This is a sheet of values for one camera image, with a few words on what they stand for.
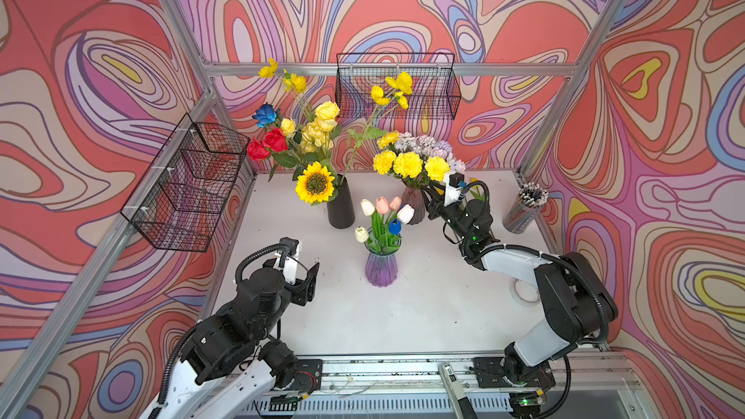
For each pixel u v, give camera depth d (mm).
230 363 425
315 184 654
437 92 1006
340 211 942
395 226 664
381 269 917
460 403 664
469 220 682
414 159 749
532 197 886
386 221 748
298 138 768
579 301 460
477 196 1113
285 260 519
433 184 839
